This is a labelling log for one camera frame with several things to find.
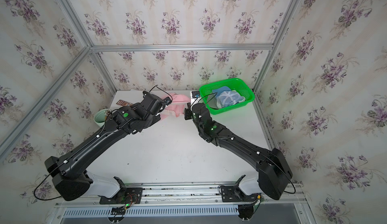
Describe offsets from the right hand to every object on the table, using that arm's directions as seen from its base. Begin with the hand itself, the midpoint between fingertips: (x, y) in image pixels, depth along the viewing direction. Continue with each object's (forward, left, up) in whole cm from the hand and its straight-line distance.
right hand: (190, 102), depth 77 cm
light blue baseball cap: (+20, -23, -17) cm, 35 cm away
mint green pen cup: (0, +56, -16) cm, 59 cm away
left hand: (-6, +19, +2) cm, 20 cm away
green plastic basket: (+39, -33, -22) cm, 56 cm away
